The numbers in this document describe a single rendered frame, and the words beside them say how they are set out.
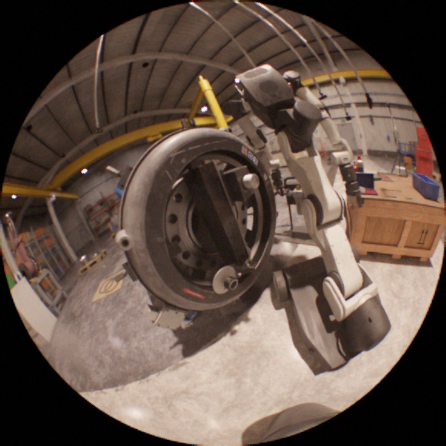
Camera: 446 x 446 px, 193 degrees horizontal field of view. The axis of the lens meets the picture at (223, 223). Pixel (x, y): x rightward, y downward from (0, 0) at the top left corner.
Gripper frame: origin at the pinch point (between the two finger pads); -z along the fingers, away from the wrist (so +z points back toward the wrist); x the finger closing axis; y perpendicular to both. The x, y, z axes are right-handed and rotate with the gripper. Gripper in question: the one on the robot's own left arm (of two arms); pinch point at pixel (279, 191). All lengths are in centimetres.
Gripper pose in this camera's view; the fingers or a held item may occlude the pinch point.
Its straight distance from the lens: 115.6
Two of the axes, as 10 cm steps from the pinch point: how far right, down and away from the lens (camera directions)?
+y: -9.0, 4.0, -1.3
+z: -3.3, -8.6, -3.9
